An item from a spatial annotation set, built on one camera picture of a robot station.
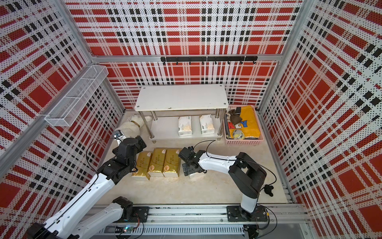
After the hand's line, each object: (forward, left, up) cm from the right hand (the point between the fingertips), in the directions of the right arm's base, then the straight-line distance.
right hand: (196, 167), depth 88 cm
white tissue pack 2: (+24, +8, +10) cm, 27 cm away
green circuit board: (-30, +32, 0) cm, 44 cm away
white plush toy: (+25, +44, +6) cm, 51 cm away
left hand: (+7, +32, +19) cm, 38 cm away
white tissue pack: (-6, 0, +4) cm, 8 cm away
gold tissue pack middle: (-1, +23, +5) cm, 23 cm away
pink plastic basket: (+16, -41, +2) cm, 44 cm away
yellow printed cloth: (+29, -37, +5) cm, 47 cm away
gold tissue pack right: (+1, +14, +5) cm, 15 cm away
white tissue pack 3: (+25, -7, +10) cm, 28 cm away
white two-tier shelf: (+50, +13, -4) cm, 52 cm away
